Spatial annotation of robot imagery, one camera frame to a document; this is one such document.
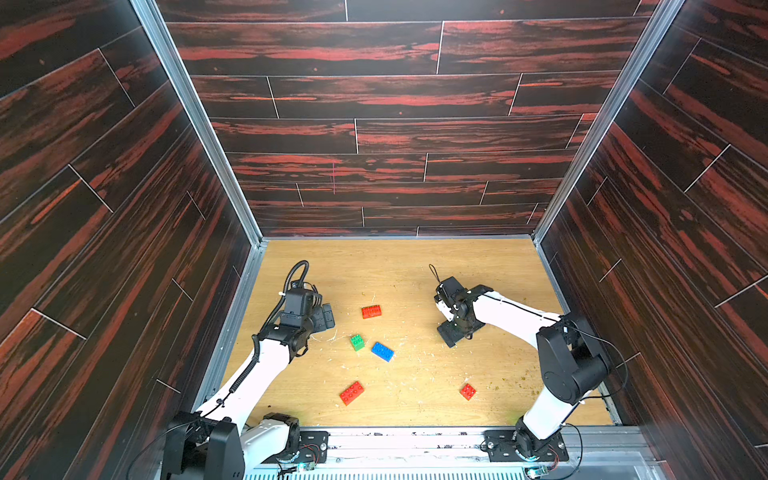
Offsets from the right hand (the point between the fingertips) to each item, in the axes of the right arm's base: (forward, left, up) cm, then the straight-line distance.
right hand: (464, 328), depth 92 cm
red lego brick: (+5, +30, -1) cm, 30 cm away
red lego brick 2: (-21, +33, -1) cm, 39 cm away
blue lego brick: (-9, +25, 0) cm, 27 cm away
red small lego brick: (-19, +1, -2) cm, 19 cm away
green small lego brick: (-7, +33, +1) cm, 34 cm away
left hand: (-1, +45, +8) cm, 45 cm away
